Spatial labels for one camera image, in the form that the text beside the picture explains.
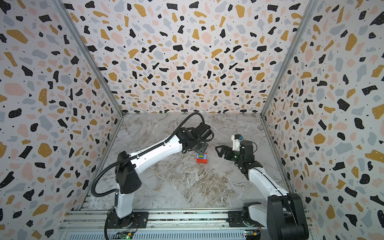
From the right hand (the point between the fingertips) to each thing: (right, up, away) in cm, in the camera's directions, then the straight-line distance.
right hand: (219, 146), depth 85 cm
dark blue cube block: (-11, -7, +5) cm, 14 cm away
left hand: (-10, +2, -4) cm, 11 cm away
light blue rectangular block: (-8, -7, +6) cm, 12 cm away
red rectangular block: (-12, -9, +6) cm, 17 cm away
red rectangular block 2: (-9, -10, +7) cm, 15 cm away
